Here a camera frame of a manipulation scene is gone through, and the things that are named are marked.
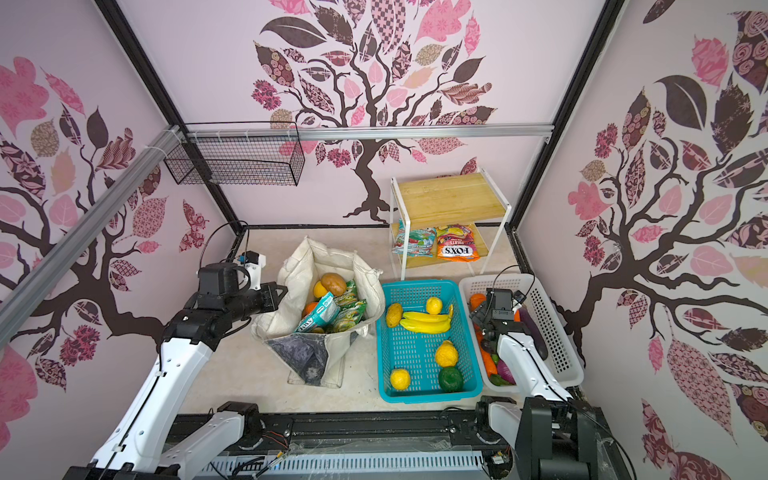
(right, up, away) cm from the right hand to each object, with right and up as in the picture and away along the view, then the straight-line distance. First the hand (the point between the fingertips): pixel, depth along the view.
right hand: (489, 313), depth 88 cm
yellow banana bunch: (-18, -3, +2) cm, 19 cm away
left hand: (-57, +8, -13) cm, 59 cm away
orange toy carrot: (-3, -12, -8) cm, 15 cm away
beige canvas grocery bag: (-49, -9, -14) cm, 52 cm away
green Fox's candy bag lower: (-21, +22, +3) cm, 30 cm away
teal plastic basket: (-20, -11, -1) cm, 22 cm away
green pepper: (-14, -15, -11) cm, 23 cm away
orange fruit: (-54, +2, -4) cm, 54 cm away
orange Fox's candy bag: (-10, +22, +2) cm, 24 cm away
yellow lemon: (-27, -15, -11) cm, 33 cm away
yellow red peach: (-53, +7, +4) cm, 53 cm away
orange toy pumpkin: (-3, +3, +4) cm, 6 cm away
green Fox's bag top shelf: (-47, +2, -11) cm, 49 cm away
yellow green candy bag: (-43, +4, +2) cm, 43 cm away
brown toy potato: (-47, +9, +2) cm, 48 cm away
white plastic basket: (+16, -10, -10) cm, 22 cm away
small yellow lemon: (-16, +2, +3) cm, 17 cm away
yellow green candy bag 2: (-41, +2, -7) cm, 42 cm away
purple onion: (+1, -14, -9) cm, 17 cm away
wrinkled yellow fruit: (-29, -1, +2) cm, 29 cm away
